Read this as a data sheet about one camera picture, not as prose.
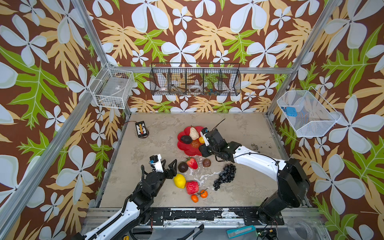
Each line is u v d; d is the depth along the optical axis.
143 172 0.69
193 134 1.00
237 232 0.70
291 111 0.86
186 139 0.99
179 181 0.82
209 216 0.75
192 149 0.99
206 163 0.89
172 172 0.72
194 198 0.78
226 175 0.84
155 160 0.68
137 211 0.56
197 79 0.99
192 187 0.78
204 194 0.80
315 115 0.78
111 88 0.86
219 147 0.64
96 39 0.79
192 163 0.89
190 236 0.69
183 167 0.86
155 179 0.61
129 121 1.17
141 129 1.08
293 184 0.44
